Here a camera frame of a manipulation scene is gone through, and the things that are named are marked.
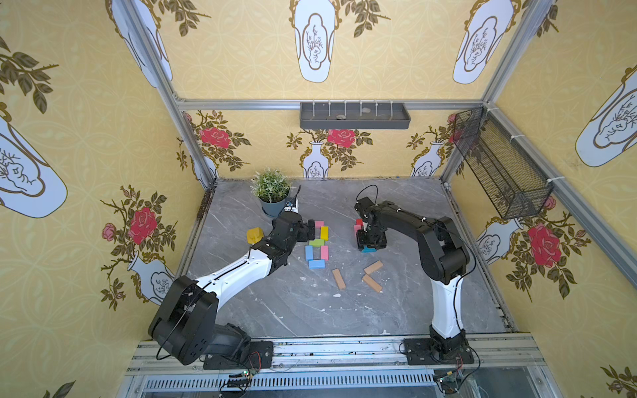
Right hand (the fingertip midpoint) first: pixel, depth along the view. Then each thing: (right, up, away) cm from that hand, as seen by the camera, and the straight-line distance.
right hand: (366, 248), depth 98 cm
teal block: (-1, +1, -7) cm, 7 cm away
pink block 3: (-3, +8, +5) cm, 10 cm away
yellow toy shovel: (-45, +5, +1) cm, 45 cm away
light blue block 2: (-20, -5, -6) cm, 21 cm away
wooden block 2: (+1, -6, -6) cm, 9 cm away
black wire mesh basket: (+48, +25, -16) cm, 56 cm away
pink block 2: (-17, -1, -3) cm, 17 cm away
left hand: (-24, +12, -11) cm, 29 cm away
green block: (-20, +2, -1) cm, 20 cm away
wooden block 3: (0, -10, -11) cm, 15 cm away
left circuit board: (-42, -34, -26) cm, 60 cm away
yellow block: (-17, +6, +2) cm, 18 cm away
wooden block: (-12, -9, -10) cm, 18 cm away
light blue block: (-23, -1, -3) cm, 23 cm away
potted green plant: (-37, +23, -3) cm, 44 cm away
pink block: (-19, +9, +6) cm, 22 cm away
